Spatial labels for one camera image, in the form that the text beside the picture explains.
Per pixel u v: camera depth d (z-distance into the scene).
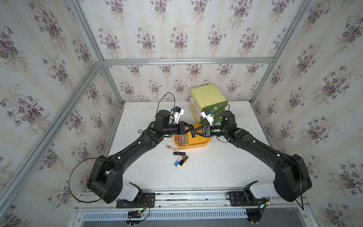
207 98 0.93
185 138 0.96
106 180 0.41
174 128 0.68
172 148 0.93
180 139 0.95
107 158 0.44
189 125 0.72
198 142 0.92
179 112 0.72
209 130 0.67
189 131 0.74
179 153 0.89
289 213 0.71
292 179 0.41
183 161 0.86
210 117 0.72
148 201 0.72
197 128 0.73
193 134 0.75
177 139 0.96
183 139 0.95
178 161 0.86
